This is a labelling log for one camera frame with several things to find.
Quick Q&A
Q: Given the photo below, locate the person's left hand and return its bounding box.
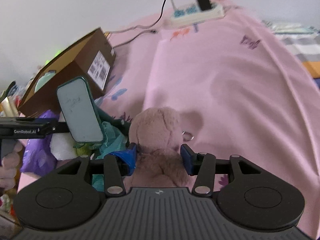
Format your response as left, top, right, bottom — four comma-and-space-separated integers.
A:
0, 142, 23, 192

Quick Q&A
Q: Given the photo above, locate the black charger cable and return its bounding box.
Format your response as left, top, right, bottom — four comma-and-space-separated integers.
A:
130, 0, 175, 30

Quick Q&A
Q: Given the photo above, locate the dark green cloth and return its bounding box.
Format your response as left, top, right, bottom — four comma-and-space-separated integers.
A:
0, 81, 17, 98

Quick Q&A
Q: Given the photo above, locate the purple plastic packet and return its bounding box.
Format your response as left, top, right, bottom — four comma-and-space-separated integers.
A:
20, 110, 62, 178

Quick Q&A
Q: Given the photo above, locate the black cable with plug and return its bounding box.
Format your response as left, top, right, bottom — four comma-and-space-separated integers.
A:
112, 29, 158, 48

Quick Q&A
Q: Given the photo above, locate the white fluffy towel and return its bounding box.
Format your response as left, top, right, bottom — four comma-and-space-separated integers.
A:
49, 132, 79, 160

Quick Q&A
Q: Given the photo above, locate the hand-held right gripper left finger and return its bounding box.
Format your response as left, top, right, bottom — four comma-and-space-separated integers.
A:
57, 142, 137, 197

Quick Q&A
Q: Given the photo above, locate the yellow tissue box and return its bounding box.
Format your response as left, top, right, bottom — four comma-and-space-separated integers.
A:
0, 96, 20, 117

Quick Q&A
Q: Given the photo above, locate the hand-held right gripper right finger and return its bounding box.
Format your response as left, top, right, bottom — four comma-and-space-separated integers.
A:
180, 144, 263, 196

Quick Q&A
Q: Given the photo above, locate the teal mesh bath sponge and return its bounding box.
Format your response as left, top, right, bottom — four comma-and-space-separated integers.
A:
92, 121, 130, 192

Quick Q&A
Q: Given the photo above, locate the small yellow plush toy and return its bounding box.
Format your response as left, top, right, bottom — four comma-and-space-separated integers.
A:
76, 144, 94, 157

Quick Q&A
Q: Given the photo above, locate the pinkish brown plush bear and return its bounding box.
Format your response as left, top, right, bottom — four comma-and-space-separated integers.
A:
124, 107, 195, 188

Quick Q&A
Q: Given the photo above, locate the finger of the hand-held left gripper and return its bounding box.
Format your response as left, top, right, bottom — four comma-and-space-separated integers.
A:
94, 106, 131, 141

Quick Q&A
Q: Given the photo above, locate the white power strip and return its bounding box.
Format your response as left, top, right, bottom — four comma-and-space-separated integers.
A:
164, 2, 225, 29

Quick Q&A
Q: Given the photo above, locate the pink printed bedsheet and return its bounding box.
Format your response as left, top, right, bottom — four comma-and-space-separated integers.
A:
17, 0, 320, 233

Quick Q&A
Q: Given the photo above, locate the brown cardboard box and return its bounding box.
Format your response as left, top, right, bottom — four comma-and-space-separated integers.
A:
17, 27, 117, 117

